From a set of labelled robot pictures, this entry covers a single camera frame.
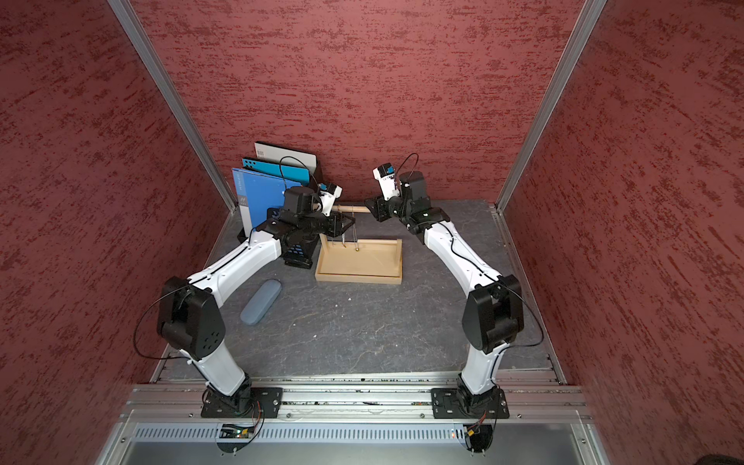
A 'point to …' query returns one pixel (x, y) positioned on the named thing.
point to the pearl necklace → (343, 239)
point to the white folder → (273, 153)
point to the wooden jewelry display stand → (369, 261)
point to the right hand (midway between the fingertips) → (369, 203)
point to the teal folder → (295, 174)
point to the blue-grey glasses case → (261, 302)
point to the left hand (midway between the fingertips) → (348, 223)
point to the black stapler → (298, 263)
